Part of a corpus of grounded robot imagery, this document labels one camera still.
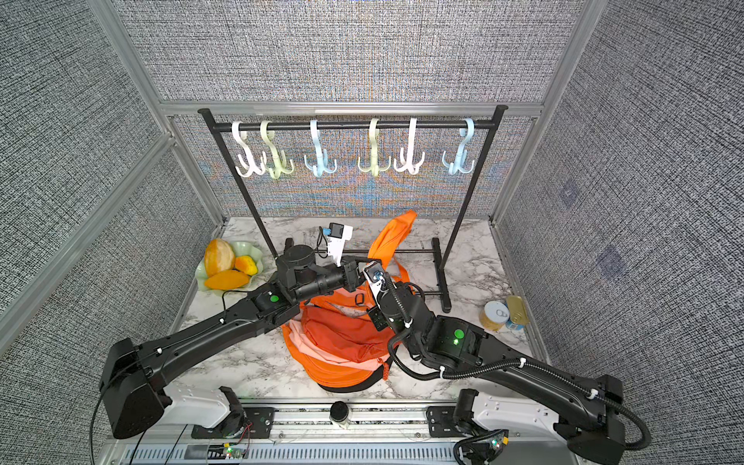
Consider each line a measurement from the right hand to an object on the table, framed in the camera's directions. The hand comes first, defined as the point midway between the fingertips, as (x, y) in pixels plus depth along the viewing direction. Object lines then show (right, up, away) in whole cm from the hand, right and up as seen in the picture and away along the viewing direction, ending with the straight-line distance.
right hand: (374, 281), depth 65 cm
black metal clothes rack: (+24, +6, +43) cm, 50 cm away
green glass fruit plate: (-48, +7, +39) cm, 62 cm away
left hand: (+3, +5, -1) cm, 5 cm away
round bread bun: (-52, +5, +32) cm, 62 cm away
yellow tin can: (+37, -13, +23) cm, 45 cm away
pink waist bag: (-20, -17, +13) cm, 29 cm away
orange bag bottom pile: (-11, -27, +12) cm, 31 cm away
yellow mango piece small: (-45, +2, +36) cm, 57 cm away
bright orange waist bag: (+3, +8, +1) cm, 8 cm away
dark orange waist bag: (-8, -17, +15) cm, 24 cm away
